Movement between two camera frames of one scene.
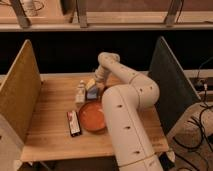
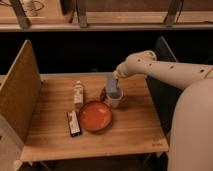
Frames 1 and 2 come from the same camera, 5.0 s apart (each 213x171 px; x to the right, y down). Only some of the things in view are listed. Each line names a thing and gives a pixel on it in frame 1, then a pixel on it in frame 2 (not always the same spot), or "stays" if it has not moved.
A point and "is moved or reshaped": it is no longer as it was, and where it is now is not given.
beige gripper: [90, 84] to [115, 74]
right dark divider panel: [177, 93] stays
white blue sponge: [92, 94] is moved or reshaped
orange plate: [92, 116] stays
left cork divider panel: [20, 92] stays
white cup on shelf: [32, 7] stays
